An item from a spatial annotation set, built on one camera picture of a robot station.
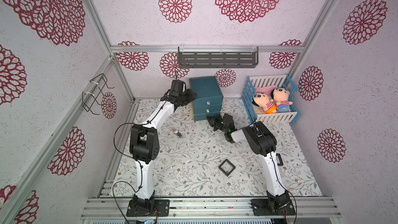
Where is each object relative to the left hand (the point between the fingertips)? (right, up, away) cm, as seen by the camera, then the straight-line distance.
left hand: (196, 95), depth 94 cm
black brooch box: (+18, -41, -7) cm, 45 cm away
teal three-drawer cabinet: (+8, -2, -1) cm, 8 cm away
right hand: (+9, -12, +12) cm, 19 cm away
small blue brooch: (-11, -25, +6) cm, 28 cm away
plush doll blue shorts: (+56, +1, +8) cm, 57 cm away
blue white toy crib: (+40, -10, +9) cm, 42 cm away
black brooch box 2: (+49, -38, -4) cm, 62 cm away
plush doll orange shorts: (+44, -2, +8) cm, 45 cm away
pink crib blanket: (+52, +6, +18) cm, 56 cm away
